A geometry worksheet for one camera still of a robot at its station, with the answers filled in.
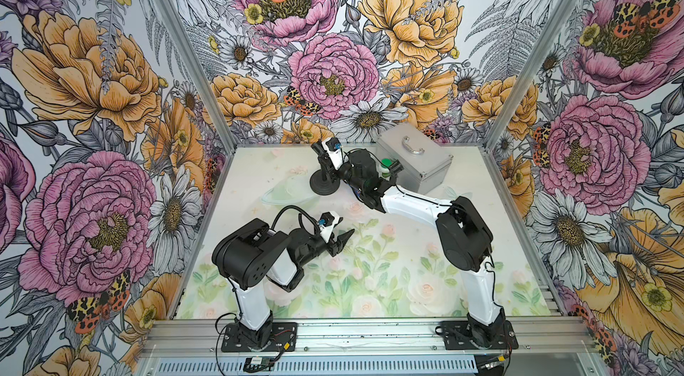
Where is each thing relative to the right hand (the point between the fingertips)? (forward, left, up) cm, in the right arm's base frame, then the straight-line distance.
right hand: (323, 160), depth 88 cm
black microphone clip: (-3, 0, +7) cm, 7 cm away
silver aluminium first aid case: (+3, -36, -8) cm, 37 cm away
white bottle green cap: (+9, -23, -12) cm, 28 cm away
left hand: (-17, -7, -15) cm, 24 cm away
